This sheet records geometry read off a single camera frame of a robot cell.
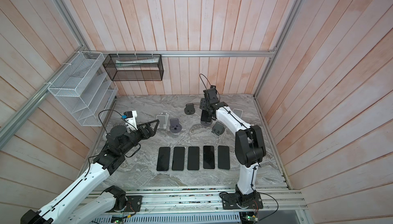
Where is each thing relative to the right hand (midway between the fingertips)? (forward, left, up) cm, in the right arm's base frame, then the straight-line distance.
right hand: (207, 101), depth 95 cm
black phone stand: (-30, +8, -18) cm, 36 cm away
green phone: (-32, +17, -16) cm, 39 cm away
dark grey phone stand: (+4, +12, -12) cm, 17 cm away
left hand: (-25, +27, +9) cm, 38 cm away
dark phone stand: (-30, -10, -16) cm, 36 cm away
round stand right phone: (-12, -8, -13) cm, 19 cm away
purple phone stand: (-8, +1, -6) cm, 10 cm away
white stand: (-2, +31, -17) cm, 35 cm away
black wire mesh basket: (+25, +51, +9) cm, 57 cm away
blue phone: (-32, +26, -15) cm, 44 cm away
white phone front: (-31, -1, -16) cm, 35 cm away
